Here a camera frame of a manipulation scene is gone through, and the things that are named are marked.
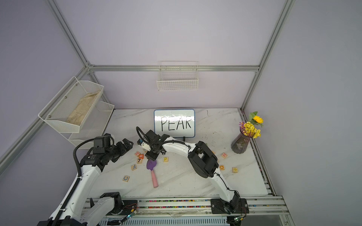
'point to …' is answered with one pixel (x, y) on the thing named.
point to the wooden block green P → (165, 159)
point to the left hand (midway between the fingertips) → (127, 149)
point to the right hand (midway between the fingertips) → (147, 156)
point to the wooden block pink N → (137, 153)
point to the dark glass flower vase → (240, 143)
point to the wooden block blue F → (134, 167)
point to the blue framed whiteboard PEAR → (176, 123)
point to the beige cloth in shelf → (78, 115)
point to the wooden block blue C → (126, 178)
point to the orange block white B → (141, 156)
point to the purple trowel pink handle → (151, 165)
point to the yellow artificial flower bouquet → (252, 128)
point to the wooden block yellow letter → (234, 169)
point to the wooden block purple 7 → (139, 161)
